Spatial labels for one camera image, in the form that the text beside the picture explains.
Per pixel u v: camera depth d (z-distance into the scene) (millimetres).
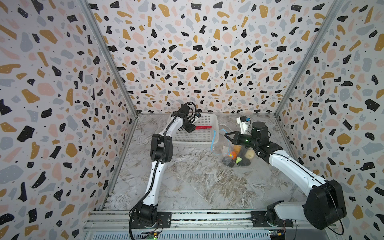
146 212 642
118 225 721
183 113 900
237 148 963
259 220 736
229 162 856
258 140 627
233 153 942
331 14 735
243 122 730
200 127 1125
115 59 900
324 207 411
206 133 1094
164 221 734
